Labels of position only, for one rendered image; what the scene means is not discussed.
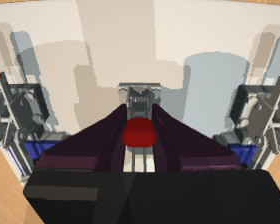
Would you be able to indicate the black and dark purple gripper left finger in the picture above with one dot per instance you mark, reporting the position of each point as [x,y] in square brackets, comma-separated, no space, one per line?
[99,146]

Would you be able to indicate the toggle clamp with red handle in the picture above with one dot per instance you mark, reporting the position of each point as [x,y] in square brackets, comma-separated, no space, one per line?
[27,107]

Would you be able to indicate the blue flat plate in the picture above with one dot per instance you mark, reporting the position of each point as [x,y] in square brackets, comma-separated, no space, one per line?
[35,147]

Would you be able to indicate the blue rectangular block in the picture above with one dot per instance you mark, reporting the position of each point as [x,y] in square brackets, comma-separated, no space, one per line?
[244,152]

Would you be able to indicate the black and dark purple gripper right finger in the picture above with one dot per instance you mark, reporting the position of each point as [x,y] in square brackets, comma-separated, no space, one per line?
[180,148]

